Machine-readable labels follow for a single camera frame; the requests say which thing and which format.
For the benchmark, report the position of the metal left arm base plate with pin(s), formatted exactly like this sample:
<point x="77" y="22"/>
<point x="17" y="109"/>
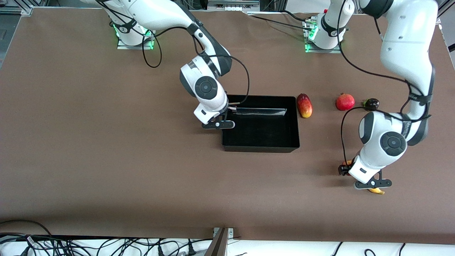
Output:
<point x="321" y="51"/>

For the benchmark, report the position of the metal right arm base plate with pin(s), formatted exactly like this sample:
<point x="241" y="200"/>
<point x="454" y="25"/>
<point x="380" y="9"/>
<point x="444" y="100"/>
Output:
<point x="135" y="47"/>

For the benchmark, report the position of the metal corner bracket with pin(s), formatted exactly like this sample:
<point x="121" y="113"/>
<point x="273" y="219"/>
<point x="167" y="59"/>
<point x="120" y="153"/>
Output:
<point x="230" y="232"/>

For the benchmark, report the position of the brown table cover sheet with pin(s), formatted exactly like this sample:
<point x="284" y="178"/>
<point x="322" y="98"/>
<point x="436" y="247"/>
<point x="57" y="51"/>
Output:
<point x="106" y="160"/>

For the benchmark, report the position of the black plastic box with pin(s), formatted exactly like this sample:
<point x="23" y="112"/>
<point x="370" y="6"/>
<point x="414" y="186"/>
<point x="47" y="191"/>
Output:
<point x="263" y="133"/>

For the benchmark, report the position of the red yellow apple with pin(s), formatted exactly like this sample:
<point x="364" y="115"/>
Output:
<point x="347" y="163"/>

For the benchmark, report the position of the red yellow mango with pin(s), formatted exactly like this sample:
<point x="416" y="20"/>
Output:
<point x="304" y="106"/>

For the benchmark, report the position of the dark purple mangosteen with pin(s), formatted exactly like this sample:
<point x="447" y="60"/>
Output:
<point x="371" y="104"/>

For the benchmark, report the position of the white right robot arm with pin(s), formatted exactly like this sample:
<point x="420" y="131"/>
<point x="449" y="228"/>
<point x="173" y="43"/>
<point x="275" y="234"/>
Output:
<point x="160" y="14"/>

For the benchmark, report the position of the red pomegranate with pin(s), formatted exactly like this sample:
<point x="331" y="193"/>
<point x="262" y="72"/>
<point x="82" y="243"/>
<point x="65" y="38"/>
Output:
<point x="345" y="102"/>

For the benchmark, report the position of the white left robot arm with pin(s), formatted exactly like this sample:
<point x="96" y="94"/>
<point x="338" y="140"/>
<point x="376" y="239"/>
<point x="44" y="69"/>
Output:
<point x="408" y="42"/>

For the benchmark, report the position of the aluminium frame beam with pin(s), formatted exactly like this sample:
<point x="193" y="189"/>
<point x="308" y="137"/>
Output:
<point x="217" y="245"/>

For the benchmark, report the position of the yellow banana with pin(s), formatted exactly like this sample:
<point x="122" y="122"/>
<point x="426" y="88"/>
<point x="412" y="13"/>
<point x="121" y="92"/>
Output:
<point x="377" y="191"/>

